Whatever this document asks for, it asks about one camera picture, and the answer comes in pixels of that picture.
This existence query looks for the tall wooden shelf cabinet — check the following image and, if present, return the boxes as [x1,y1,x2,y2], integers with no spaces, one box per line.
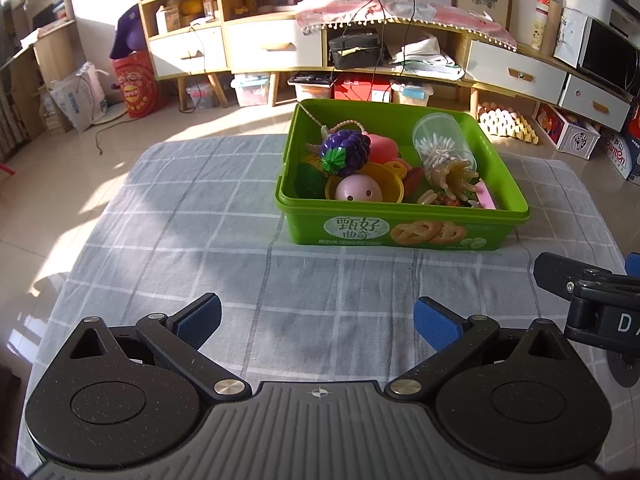
[134,0,328,111]

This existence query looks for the yellow pink ring toy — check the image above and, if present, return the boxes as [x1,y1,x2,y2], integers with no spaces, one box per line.
[385,157,411,181]

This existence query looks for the clear storage box orange contents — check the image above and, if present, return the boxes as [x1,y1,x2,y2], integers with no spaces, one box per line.
[287,72,335,103]

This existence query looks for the long wooden tv cabinet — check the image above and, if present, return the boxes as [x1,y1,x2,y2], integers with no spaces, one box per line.
[295,10,636,133]

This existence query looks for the clear storage box blue contents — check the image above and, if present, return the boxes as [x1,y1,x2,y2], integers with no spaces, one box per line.
[391,80,435,107]

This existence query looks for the white and red gift box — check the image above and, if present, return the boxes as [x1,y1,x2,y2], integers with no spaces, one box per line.
[532,101,601,161]

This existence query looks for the large white drawer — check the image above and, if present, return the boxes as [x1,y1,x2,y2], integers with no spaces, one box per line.
[465,40,568,103]

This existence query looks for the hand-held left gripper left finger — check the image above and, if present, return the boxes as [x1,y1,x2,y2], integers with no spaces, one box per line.
[62,294,253,405]

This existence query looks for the black floor cable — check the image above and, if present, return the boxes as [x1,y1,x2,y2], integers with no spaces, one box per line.
[95,110,136,153]

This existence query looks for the white cabinet drawer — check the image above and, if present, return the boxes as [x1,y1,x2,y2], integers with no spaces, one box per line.
[226,20,325,75]
[149,27,228,80]

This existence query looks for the purple cloth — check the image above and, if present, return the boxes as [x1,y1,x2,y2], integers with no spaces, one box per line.
[109,4,148,60]

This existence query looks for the small cardboard box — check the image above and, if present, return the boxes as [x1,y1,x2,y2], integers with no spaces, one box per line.
[156,5,182,35]

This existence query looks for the wooden bookshelf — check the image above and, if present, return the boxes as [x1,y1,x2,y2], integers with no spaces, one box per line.
[0,0,76,161]

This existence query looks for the pink ball with holes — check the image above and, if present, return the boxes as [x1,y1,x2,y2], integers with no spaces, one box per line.
[335,174,383,202]

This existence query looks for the small clear plastic box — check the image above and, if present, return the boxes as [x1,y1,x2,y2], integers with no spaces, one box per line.
[186,84,220,111]

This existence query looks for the yellow plastic bowl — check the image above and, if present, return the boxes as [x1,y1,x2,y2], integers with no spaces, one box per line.
[325,162,405,204]

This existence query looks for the green plastic box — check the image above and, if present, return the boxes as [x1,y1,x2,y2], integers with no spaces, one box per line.
[274,99,531,252]

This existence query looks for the red printed bucket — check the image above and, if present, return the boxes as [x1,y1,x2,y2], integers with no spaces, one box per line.
[111,52,168,118]

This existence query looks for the clear cotton swab jar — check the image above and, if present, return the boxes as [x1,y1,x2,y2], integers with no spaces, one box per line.
[412,112,478,181]

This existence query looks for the beige starfish toy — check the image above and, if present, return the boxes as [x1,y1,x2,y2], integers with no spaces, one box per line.
[424,157,485,207]

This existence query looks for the small white drawer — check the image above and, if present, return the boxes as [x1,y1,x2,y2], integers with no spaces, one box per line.
[559,75,632,132]

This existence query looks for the purple grapes toy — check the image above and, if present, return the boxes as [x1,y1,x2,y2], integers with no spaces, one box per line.
[320,129,373,177]

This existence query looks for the white paper sheet on microwave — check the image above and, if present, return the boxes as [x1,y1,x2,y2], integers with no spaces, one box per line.
[554,7,590,68]

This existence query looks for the clear plastic storage box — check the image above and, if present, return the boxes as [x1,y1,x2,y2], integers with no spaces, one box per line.
[231,74,271,107]

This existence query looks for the black bag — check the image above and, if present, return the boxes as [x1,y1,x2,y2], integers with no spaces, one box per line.
[328,27,383,70]

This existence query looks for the pink toy with bead chain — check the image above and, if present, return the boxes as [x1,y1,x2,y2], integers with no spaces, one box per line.
[304,109,401,165]

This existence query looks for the black power cable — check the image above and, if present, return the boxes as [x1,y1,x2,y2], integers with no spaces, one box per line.
[345,0,381,61]
[400,0,418,88]

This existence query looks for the egg tray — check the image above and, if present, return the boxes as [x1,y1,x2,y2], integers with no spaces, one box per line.
[477,101,541,146]

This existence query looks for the white plastic sack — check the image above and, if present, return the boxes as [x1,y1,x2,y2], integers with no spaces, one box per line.
[50,61,108,133]

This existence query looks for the pink cartoon packet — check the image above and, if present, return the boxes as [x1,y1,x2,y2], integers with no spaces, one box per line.
[465,180,502,211]

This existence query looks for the green round vegetable toy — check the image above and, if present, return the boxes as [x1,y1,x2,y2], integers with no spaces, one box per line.
[295,161,328,200]

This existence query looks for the pink fringed cloth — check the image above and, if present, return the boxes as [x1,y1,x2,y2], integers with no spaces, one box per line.
[295,0,518,52]

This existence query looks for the white carton with red print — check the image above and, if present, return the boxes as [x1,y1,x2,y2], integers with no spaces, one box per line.
[602,130,640,182]

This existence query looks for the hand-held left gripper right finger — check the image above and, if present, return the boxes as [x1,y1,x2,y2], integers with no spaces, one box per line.
[386,296,578,405]

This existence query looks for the red cardboard box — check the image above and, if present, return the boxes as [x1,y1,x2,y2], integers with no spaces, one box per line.
[334,74,393,103]

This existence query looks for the white printer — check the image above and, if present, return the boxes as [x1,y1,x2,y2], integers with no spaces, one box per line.
[562,0,640,28]

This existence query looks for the grey checked tablecloth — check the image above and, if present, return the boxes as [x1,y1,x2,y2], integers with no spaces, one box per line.
[17,132,626,461]

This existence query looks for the stacked paper cups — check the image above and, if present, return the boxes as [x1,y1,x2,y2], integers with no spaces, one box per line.
[531,0,560,52]

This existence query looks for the black microwave oven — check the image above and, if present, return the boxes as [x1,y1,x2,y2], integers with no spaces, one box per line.
[555,10,640,101]

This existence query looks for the red pepper toy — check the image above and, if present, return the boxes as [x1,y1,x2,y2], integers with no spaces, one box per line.
[400,166,426,195]

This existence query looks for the pile of white papers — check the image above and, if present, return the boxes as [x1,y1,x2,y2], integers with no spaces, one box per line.
[389,35,466,81]

